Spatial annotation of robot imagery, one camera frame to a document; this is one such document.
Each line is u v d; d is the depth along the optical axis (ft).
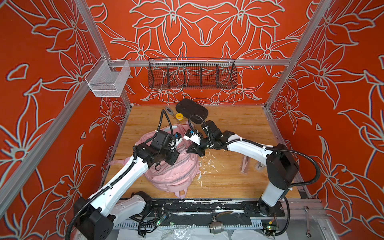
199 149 2.33
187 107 3.71
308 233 2.19
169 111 3.74
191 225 2.29
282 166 1.49
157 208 2.35
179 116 3.61
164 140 1.92
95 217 1.21
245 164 2.87
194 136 2.34
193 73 3.20
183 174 2.46
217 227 2.15
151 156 1.65
